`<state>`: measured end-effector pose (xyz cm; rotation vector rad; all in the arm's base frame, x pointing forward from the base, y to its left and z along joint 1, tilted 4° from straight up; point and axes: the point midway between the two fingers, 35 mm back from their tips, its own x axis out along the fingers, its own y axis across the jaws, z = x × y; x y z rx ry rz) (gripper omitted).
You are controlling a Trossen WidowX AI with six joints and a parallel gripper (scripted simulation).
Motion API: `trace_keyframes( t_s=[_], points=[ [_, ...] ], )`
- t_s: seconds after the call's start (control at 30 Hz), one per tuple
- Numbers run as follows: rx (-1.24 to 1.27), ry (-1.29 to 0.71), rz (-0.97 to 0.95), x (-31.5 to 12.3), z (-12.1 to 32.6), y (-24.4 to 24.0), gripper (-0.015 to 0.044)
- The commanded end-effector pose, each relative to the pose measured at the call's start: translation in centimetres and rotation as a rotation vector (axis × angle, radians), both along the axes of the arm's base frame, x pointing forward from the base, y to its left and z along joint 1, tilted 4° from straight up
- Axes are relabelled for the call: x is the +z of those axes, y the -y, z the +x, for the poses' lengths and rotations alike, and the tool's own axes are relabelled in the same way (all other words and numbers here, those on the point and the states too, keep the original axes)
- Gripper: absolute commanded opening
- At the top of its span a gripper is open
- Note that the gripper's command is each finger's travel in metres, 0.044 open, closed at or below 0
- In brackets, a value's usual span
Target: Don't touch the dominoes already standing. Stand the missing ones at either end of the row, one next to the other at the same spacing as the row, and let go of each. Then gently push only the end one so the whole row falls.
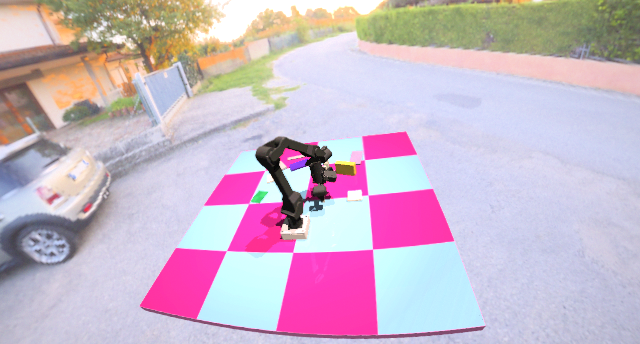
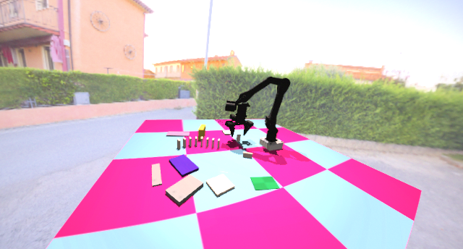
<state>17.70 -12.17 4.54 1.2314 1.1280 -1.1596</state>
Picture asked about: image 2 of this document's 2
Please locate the purple flat block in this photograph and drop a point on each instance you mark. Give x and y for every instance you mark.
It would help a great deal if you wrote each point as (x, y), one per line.
(183, 165)

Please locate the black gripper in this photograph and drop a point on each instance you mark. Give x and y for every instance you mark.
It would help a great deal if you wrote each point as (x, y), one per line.
(240, 120)

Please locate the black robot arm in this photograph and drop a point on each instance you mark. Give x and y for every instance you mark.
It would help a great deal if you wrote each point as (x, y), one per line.
(270, 121)

